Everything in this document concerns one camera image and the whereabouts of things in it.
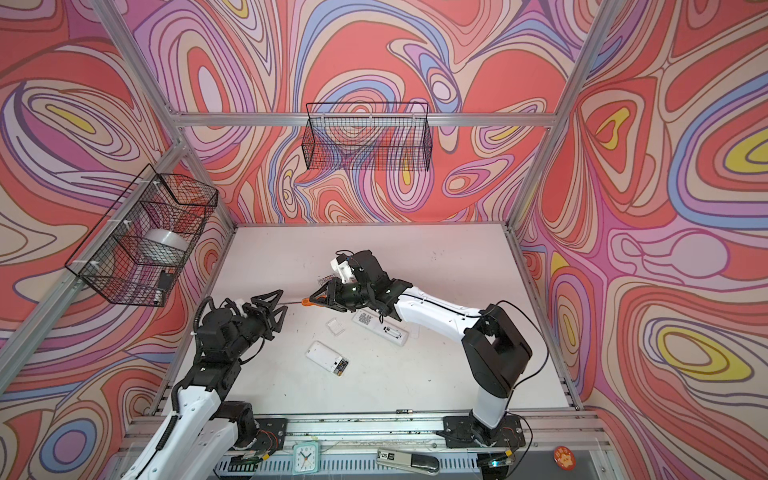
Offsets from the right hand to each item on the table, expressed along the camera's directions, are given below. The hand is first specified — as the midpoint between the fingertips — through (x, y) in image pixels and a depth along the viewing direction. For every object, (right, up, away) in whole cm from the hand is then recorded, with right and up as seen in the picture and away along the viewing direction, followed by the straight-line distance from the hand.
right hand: (316, 306), depth 76 cm
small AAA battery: (+23, -28, +1) cm, 36 cm away
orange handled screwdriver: (-2, +1, -1) cm, 3 cm away
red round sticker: (+61, -35, -6) cm, 71 cm away
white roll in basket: (-37, +17, -3) cm, 41 cm away
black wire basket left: (-44, +14, -3) cm, 46 cm away
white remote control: (+17, -9, +15) cm, 24 cm away
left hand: (-7, +3, 0) cm, 8 cm away
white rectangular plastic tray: (+1, -16, +9) cm, 19 cm away
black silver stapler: (+26, -33, -11) cm, 43 cm away
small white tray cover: (+2, -9, +17) cm, 19 cm away
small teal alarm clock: (-1, -34, -7) cm, 35 cm away
